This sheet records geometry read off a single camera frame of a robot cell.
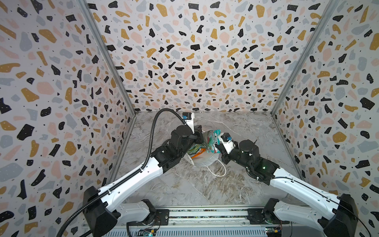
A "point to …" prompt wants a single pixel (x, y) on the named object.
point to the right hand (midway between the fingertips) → (215, 142)
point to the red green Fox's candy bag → (212, 139)
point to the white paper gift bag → (206, 159)
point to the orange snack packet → (201, 150)
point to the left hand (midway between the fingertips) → (203, 124)
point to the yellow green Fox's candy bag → (194, 148)
